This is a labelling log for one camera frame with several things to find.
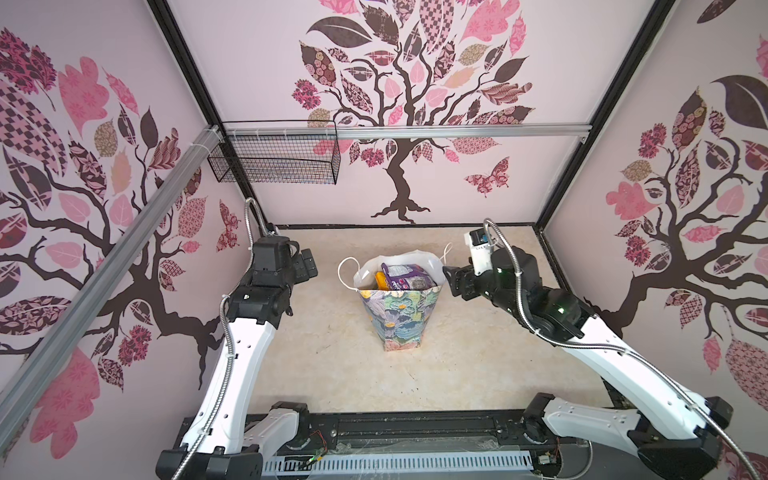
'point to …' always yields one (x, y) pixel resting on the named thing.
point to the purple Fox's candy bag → (407, 276)
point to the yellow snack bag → (381, 281)
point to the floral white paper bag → (399, 316)
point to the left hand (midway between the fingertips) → (291, 264)
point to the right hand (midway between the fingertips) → (459, 260)
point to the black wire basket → (281, 152)
